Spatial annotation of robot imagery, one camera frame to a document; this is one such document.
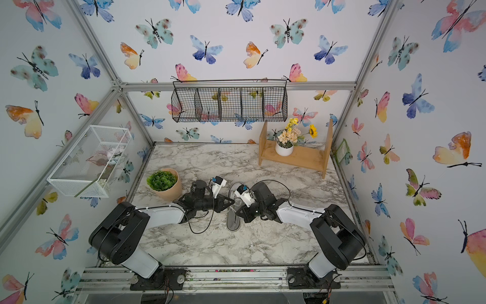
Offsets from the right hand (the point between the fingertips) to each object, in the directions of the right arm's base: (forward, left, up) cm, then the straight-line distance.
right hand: (238, 211), depth 84 cm
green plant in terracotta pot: (+10, +35, +4) cm, 36 cm away
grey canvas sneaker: (-2, +3, -5) cm, 6 cm away
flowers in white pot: (+32, -23, +16) cm, 43 cm away
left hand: (+5, +2, +1) cm, 5 cm away
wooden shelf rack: (+33, -36, 0) cm, 49 cm away
